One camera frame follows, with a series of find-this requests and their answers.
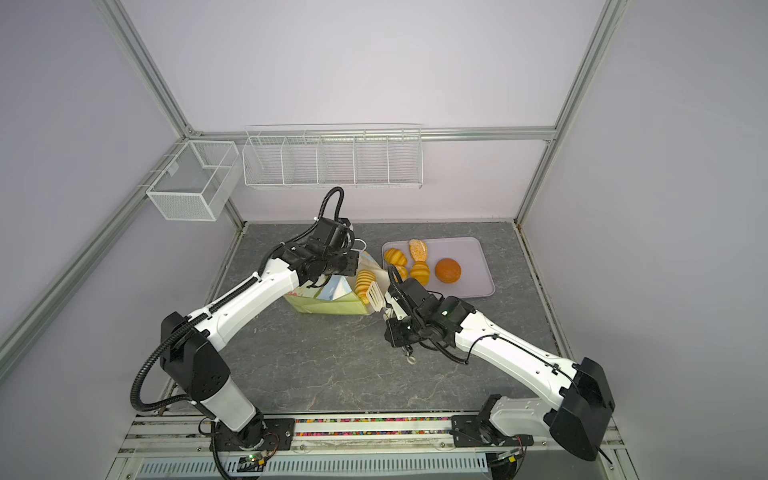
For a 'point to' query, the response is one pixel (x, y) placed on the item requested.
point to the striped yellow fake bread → (420, 271)
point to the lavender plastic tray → (476, 279)
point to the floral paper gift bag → (334, 294)
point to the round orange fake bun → (448, 270)
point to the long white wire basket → (383, 155)
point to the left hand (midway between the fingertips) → (355, 265)
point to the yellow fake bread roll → (395, 257)
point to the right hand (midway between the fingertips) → (388, 338)
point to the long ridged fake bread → (364, 277)
